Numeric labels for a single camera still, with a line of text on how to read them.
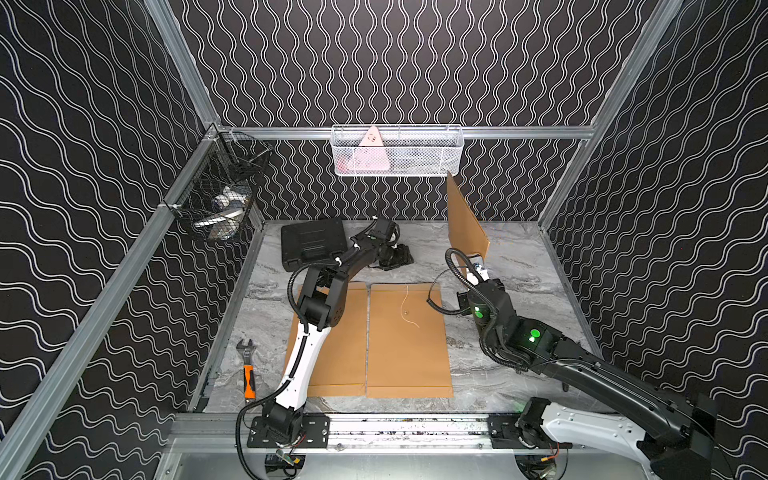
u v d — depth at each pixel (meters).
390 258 0.94
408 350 0.89
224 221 0.73
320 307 0.65
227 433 0.76
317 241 1.12
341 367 0.88
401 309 0.97
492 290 0.48
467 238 0.69
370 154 0.89
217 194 0.87
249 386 0.81
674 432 0.40
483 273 0.60
